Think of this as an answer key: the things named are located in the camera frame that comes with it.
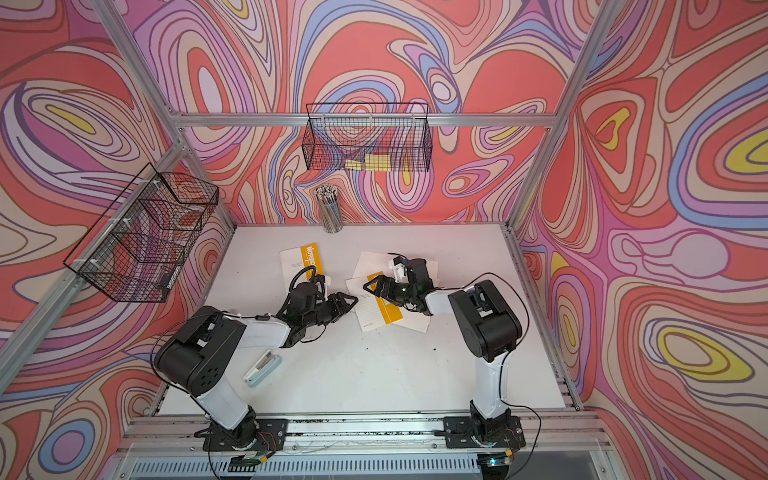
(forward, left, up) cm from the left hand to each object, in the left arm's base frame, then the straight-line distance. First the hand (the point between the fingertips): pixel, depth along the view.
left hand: (359, 304), depth 90 cm
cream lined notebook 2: (0, -4, -4) cm, 5 cm away
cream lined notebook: (+22, +26, -6) cm, 34 cm away
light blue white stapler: (-18, +26, -5) cm, 32 cm away
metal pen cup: (+37, +12, +7) cm, 40 cm away
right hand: (+4, -4, -3) cm, 7 cm away
